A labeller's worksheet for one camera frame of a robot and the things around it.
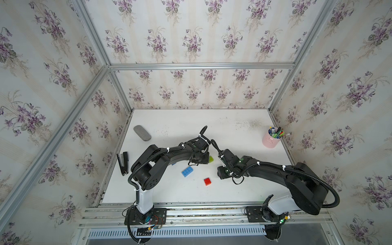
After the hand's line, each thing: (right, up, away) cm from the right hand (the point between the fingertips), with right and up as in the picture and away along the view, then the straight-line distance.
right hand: (222, 173), depth 87 cm
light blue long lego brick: (-21, +1, +1) cm, 21 cm away
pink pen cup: (+30, +18, +6) cm, 36 cm away
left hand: (-9, +6, +5) cm, 12 cm away
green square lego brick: (-7, +8, +4) cm, 11 cm away
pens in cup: (+34, +24, +3) cm, 41 cm away
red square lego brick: (-9, -3, -3) cm, 10 cm away
